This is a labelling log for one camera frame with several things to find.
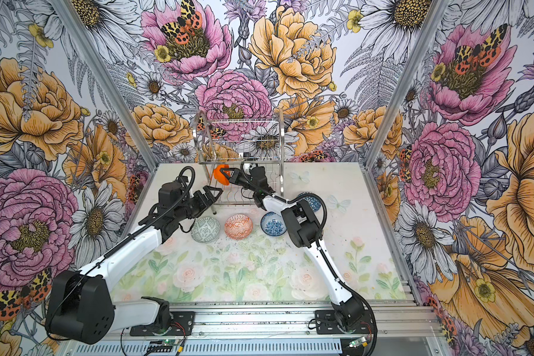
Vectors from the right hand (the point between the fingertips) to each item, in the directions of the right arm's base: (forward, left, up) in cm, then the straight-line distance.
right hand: (221, 173), depth 96 cm
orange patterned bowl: (-17, -7, -15) cm, 24 cm away
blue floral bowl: (-17, -22, -15) cm, 31 cm away
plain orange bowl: (-1, +1, -1) cm, 1 cm away
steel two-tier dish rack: (+25, 0, -4) cm, 25 cm away
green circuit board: (-58, +15, -17) cm, 63 cm away
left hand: (-16, -1, +2) cm, 16 cm away
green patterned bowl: (-19, +7, -14) cm, 25 cm away
